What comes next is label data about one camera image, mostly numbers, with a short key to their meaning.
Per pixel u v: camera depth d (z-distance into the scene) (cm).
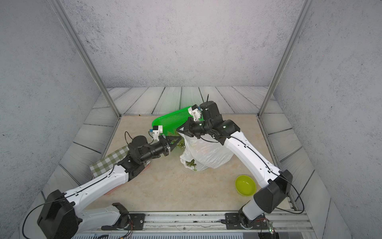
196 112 66
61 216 39
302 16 73
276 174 42
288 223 73
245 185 83
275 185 40
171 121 115
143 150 57
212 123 54
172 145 67
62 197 42
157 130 70
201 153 73
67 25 76
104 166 92
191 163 85
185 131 60
